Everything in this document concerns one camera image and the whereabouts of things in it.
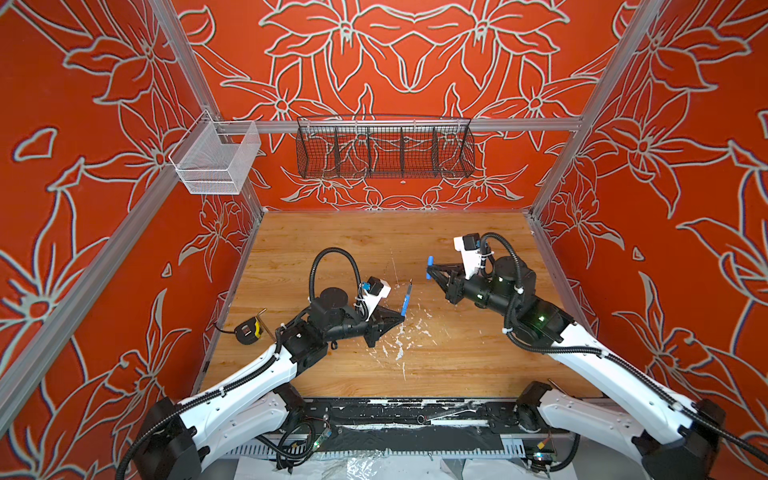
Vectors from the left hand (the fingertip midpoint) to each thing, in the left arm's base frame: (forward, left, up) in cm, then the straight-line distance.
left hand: (401, 316), depth 69 cm
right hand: (+8, -5, +9) cm, 13 cm away
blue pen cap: (+9, -6, +10) cm, 14 cm away
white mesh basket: (+39, +60, +12) cm, 73 cm away
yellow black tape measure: (+1, +44, -18) cm, 48 cm away
